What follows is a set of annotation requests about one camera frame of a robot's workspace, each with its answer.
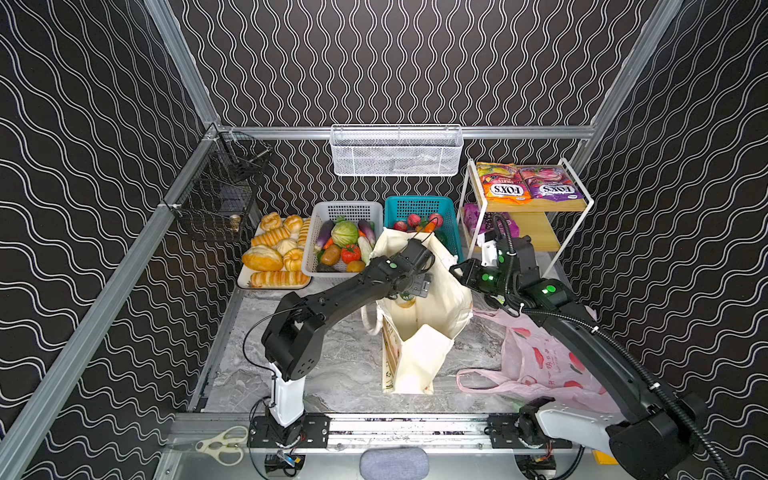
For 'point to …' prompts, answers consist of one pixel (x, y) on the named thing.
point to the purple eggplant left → (324, 233)
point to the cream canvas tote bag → (417, 331)
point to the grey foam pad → (394, 463)
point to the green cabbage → (345, 232)
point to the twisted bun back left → (271, 221)
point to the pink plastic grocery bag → (536, 363)
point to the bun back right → (293, 223)
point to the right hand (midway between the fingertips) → (452, 269)
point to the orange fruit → (429, 227)
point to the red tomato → (350, 253)
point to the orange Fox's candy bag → (504, 182)
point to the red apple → (440, 219)
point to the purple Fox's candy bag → (551, 182)
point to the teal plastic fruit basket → (399, 208)
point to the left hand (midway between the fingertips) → (422, 281)
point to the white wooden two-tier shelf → (551, 223)
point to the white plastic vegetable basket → (322, 212)
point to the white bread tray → (291, 276)
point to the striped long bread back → (269, 238)
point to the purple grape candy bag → (493, 221)
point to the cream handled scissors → (227, 445)
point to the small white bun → (285, 245)
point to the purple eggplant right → (367, 230)
